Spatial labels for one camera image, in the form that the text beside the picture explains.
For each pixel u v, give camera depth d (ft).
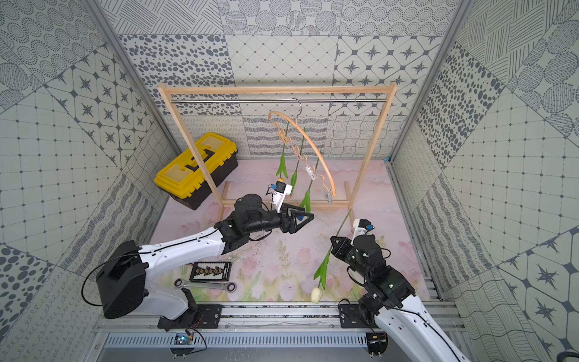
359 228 2.25
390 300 1.70
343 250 2.14
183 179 2.97
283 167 2.97
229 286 2.63
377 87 1.83
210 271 2.73
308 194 2.62
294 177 2.80
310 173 2.36
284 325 2.40
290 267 2.81
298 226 2.10
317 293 2.20
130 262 1.51
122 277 1.37
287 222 2.08
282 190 2.15
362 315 2.14
